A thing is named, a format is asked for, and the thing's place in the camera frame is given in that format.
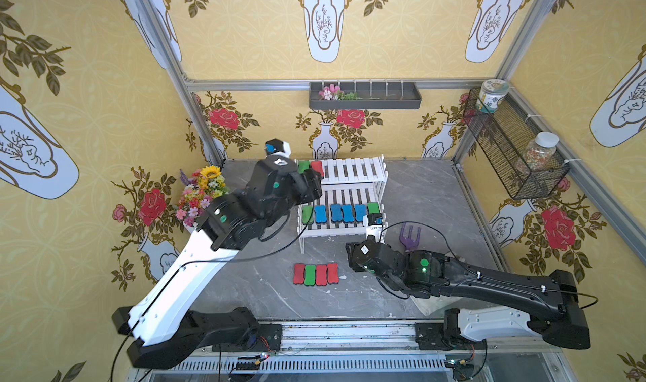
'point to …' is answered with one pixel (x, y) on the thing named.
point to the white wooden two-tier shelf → (347, 182)
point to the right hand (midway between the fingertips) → (353, 241)
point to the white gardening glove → (430, 305)
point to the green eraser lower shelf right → (373, 208)
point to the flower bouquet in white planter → (203, 183)
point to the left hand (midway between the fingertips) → (301, 177)
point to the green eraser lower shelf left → (306, 214)
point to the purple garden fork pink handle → (408, 241)
